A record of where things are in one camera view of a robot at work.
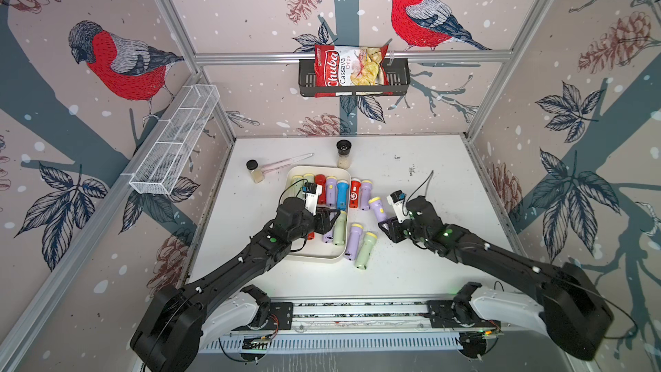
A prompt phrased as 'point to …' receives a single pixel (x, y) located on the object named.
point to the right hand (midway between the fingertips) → (382, 221)
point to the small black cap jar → (256, 174)
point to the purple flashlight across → (378, 209)
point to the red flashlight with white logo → (354, 193)
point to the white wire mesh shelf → (185, 120)
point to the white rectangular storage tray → (316, 250)
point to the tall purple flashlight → (328, 237)
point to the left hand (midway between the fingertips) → (340, 207)
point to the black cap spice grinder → (343, 148)
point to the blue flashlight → (342, 195)
